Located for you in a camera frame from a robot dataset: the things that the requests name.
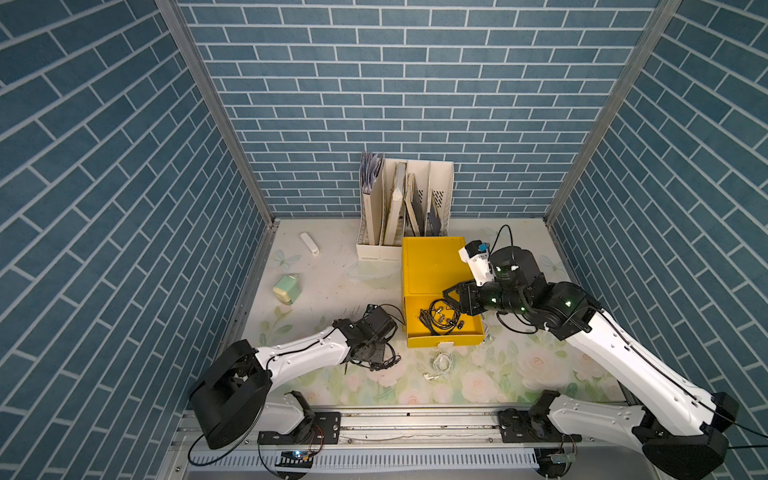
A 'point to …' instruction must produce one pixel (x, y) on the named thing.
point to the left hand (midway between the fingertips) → (382, 353)
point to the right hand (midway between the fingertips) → (452, 292)
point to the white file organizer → (401, 198)
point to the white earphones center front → (441, 363)
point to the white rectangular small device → (310, 244)
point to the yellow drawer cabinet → (429, 266)
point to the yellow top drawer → (418, 334)
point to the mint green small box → (287, 288)
